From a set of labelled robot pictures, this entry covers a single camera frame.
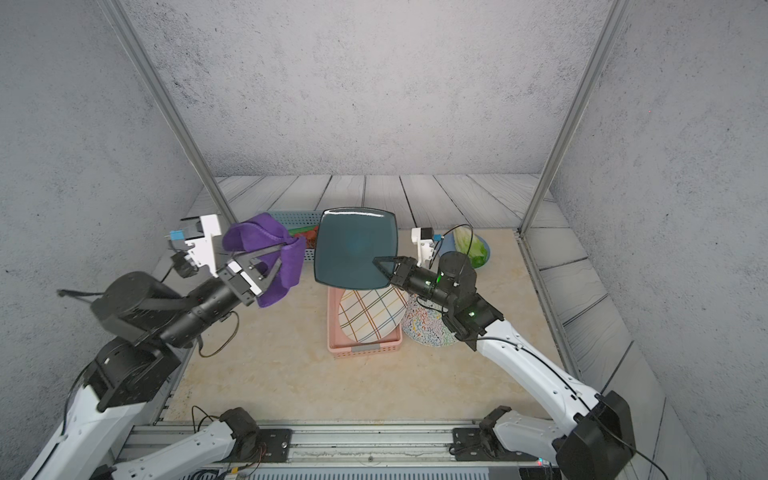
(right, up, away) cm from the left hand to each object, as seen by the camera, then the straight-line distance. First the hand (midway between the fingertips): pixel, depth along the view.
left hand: (292, 251), depth 47 cm
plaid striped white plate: (+8, -19, +46) cm, 51 cm away
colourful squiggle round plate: (+25, -23, +47) cm, 58 cm away
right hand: (+12, -2, +17) cm, 21 cm away
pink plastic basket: (+1, -27, +38) cm, 47 cm away
